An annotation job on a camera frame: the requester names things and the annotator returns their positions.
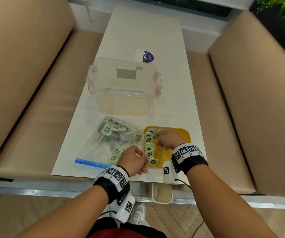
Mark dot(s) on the clear storage box pink latches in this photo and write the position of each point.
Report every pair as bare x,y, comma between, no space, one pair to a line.
122,96

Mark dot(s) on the marker cube on right wrist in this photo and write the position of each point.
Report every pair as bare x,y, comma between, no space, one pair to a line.
169,173

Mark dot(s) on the person's white shoe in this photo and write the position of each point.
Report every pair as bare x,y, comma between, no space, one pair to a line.
105,209
138,214

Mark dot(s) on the clear zip bag with tea bags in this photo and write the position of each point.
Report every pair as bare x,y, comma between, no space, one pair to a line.
90,151

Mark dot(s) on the yellow tray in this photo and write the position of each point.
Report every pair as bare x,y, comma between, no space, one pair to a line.
184,136

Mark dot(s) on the white and purple sticker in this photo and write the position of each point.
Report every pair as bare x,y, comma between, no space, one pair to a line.
143,55

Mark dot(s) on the grey rectangular label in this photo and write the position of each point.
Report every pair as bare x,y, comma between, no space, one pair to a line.
126,73

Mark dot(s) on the person's black trousers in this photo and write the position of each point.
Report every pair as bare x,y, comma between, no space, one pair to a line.
100,224

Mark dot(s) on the green hedge plant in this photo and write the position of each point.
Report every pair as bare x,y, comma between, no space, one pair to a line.
283,6

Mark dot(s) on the person's left white shoe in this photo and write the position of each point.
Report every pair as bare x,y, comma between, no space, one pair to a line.
105,209

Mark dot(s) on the person's left hand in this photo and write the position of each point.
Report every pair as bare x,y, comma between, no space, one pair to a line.
130,161

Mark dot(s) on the beige bench seat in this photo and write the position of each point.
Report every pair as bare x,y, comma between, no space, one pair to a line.
28,84
251,109

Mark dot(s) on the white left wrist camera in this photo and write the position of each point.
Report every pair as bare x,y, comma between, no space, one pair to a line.
125,208

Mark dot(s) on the person's right hand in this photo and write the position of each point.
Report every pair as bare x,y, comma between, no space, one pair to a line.
171,140

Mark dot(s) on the black wristband with markers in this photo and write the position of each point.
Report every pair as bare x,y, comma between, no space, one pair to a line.
189,158
110,185

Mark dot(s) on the black left wristband with markers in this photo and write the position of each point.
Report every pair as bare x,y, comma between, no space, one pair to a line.
110,185

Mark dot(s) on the white roller blind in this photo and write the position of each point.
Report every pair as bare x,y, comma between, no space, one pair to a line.
224,1

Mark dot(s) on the person's right white shoe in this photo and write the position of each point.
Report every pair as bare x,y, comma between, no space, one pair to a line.
138,214

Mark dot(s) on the black planter box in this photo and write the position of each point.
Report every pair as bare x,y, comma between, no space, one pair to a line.
278,37

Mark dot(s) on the small white bin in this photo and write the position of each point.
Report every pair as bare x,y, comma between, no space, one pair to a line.
162,195

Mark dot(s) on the black right wristband with markers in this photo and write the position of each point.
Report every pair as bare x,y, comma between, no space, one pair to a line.
189,158

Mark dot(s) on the person's left forearm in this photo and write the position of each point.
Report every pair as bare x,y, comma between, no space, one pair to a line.
65,213

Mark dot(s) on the tea bags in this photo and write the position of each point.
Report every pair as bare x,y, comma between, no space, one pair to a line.
112,138
148,143

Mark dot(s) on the person's red shirt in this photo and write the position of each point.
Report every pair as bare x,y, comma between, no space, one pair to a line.
112,234

